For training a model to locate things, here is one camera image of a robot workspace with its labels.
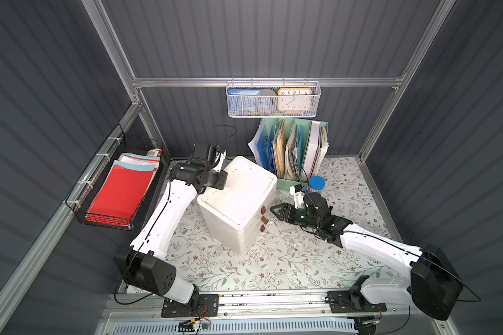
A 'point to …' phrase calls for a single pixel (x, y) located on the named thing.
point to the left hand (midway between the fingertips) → (216, 175)
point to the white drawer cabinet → (235, 217)
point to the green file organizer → (295, 149)
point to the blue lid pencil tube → (316, 183)
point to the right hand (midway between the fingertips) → (278, 208)
